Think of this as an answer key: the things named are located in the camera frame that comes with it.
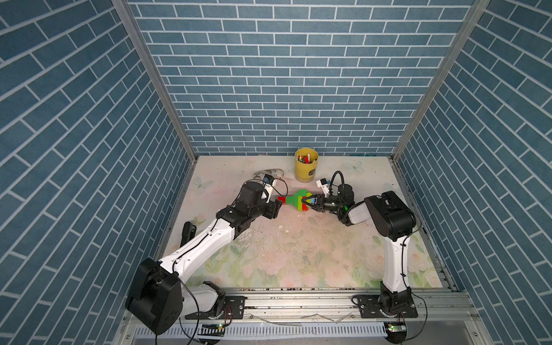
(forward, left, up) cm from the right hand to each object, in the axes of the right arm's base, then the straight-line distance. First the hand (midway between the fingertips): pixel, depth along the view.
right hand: (305, 203), depth 94 cm
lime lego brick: (+3, -1, +3) cm, 4 cm away
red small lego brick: (+2, +10, 0) cm, 11 cm away
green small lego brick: (+1, +6, +1) cm, 6 cm away
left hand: (-7, +10, +11) cm, 17 cm away
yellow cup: (+16, +1, +8) cm, 18 cm away
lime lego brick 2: (-1, +3, +1) cm, 3 cm away
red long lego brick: (-2, 0, -1) cm, 2 cm away
